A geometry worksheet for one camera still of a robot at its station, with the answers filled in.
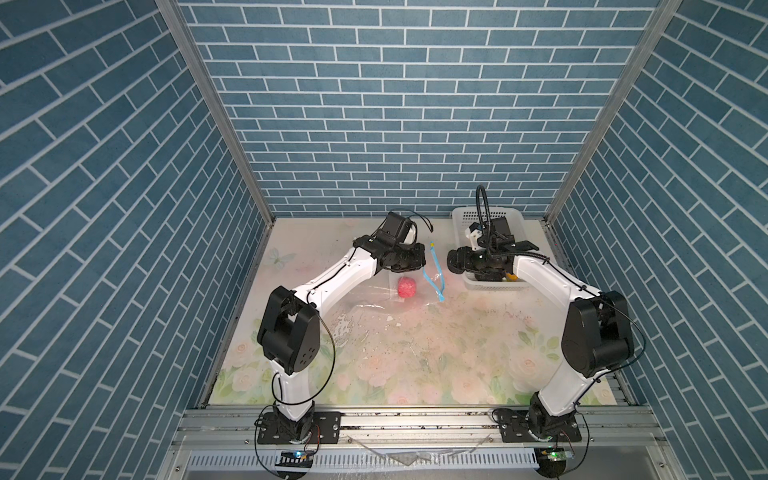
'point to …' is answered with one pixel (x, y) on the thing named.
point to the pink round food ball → (406, 287)
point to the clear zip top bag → (379, 303)
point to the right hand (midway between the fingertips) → (453, 258)
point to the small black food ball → (456, 260)
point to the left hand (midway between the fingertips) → (428, 261)
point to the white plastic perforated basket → (462, 217)
